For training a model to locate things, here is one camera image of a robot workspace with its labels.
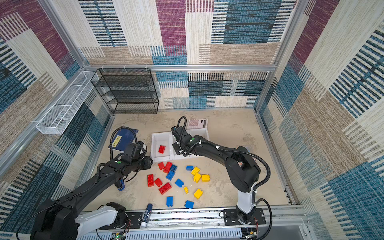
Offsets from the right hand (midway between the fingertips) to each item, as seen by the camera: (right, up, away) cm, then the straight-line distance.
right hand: (180, 146), depth 89 cm
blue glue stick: (-15, -31, -17) cm, 38 cm away
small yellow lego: (+4, -22, -8) cm, 24 cm away
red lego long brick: (-16, -18, -5) cm, 25 cm away
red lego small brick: (-12, -19, -4) cm, 23 cm away
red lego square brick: (-11, -12, +1) cm, 16 cm away
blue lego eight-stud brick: (-5, -16, -3) cm, 17 cm away
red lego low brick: (-8, -22, -7) cm, 24 cm away
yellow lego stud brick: (+10, -17, -4) cm, 20 cm away
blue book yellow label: (-43, +4, +18) cm, 47 cm away
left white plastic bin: (-17, +3, +14) cm, 22 cm away
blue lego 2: (+5, -28, -12) cm, 31 cm away
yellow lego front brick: (+10, -23, -10) cm, 27 cm away
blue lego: (-5, -26, -11) cm, 29 cm away
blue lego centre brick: (0, -20, -5) cm, 20 cm away
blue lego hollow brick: (-4, -13, 0) cm, 13 cm away
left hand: (-16, -7, -5) cm, 18 cm away
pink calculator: (+11, +14, +19) cm, 26 cm away
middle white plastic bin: (-4, -5, +2) cm, 7 cm away
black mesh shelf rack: (-40, +37, +20) cm, 58 cm away
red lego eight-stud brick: (-8, -13, 0) cm, 15 cm away
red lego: (-12, -3, +8) cm, 15 cm away
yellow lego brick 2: (+15, -17, -4) cm, 23 cm away
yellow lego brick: (+9, -14, -2) cm, 16 cm away
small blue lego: (+5, -13, 0) cm, 14 cm away
